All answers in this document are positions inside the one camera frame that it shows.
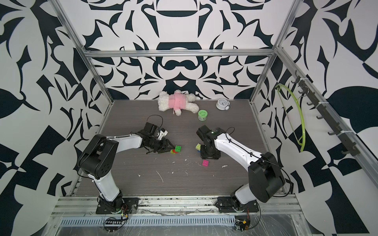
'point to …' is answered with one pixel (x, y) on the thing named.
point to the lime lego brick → (172, 152)
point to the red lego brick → (174, 152)
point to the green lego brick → (178, 148)
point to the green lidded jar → (202, 115)
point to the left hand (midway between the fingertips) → (171, 146)
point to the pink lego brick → (205, 163)
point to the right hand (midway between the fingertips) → (205, 155)
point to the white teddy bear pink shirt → (177, 101)
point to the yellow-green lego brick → (198, 146)
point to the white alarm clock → (223, 104)
